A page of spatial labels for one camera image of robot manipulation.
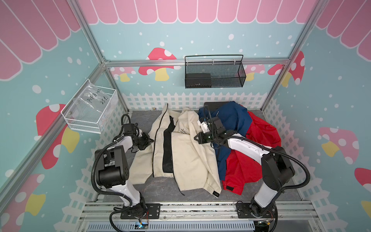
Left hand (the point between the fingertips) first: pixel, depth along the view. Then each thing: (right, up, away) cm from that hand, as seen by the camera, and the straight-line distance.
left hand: (154, 141), depth 94 cm
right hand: (+26, +3, -7) cm, 27 cm away
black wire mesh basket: (+39, +46, 0) cm, 60 cm away
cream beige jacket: (+15, -7, -7) cm, 18 cm away
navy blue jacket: (+46, +14, -6) cm, 49 cm away
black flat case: (+43, +25, +23) cm, 55 cm away
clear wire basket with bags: (-26, +19, -22) cm, 39 cm away
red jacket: (+53, -16, -14) cm, 57 cm away
